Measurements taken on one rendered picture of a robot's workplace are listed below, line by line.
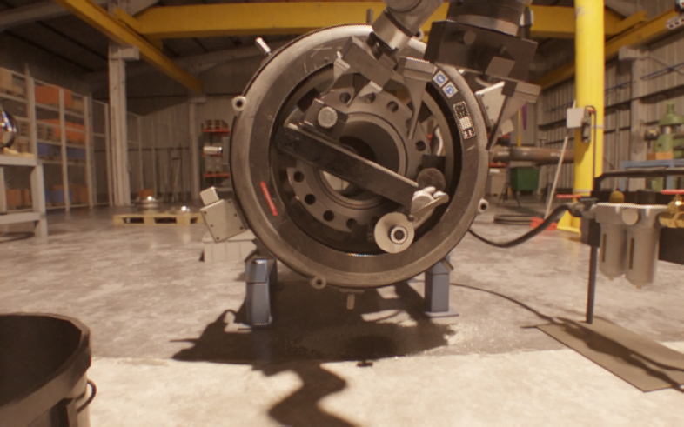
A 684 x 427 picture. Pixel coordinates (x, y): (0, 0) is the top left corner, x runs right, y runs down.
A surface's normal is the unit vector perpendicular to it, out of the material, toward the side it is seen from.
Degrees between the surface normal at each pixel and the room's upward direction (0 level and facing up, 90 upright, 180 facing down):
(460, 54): 114
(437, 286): 90
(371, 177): 90
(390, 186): 90
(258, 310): 90
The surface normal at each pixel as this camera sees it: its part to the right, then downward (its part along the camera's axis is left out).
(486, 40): 0.14, 0.47
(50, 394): 1.00, -0.01
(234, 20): 0.01, 0.08
